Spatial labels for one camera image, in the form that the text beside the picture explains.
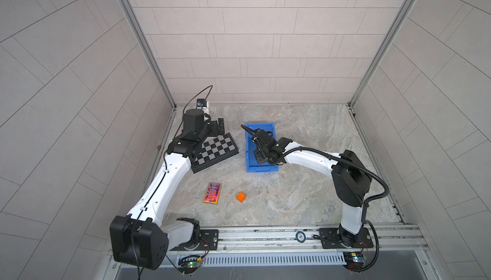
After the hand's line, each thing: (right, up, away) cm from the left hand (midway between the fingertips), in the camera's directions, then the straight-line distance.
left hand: (216, 116), depth 79 cm
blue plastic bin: (+15, -23, +12) cm, 30 cm away
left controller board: (-6, -51, -14) cm, 53 cm away
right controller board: (+52, -52, -11) cm, 74 cm away
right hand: (+18, -18, +11) cm, 28 cm away
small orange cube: (+10, -34, +1) cm, 36 cm away
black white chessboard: (-4, -16, +14) cm, 22 cm away
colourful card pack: (-2, -33, +2) cm, 33 cm away
